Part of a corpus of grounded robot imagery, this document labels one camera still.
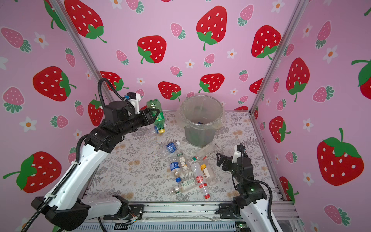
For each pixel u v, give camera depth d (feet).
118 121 1.55
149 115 1.86
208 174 2.69
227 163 2.21
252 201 1.67
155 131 3.43
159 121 2.13
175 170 2.88
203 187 2.60
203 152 3.15
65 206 1.26
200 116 3.40
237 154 2.23
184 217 2.40
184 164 2.81
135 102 1.87
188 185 2.56
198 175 2.68
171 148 3.05
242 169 1.80
